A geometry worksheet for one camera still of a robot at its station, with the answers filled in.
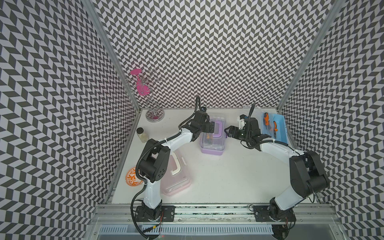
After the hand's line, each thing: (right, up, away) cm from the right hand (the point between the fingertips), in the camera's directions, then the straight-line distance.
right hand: (228, 133), depth 91 cm
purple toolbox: (-9, -6, 0) cm, 11 cm away
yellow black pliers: (-12, -3, +2) cm, 13 cm away
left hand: (-13, +6, +3) cm, 15 cm away
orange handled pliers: (+36, +2, +13) cm, 39 cm away
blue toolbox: (+39, -2, +11) cm, 40 cm away
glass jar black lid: (-54, -3, +3) cm, 54 cm away
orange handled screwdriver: (+28, +9, +9) cm, 30 cm away
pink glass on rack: (-60, +31, +17) cm, 69 cm away
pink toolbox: (-29, -21, -16) cm, 39 cm away
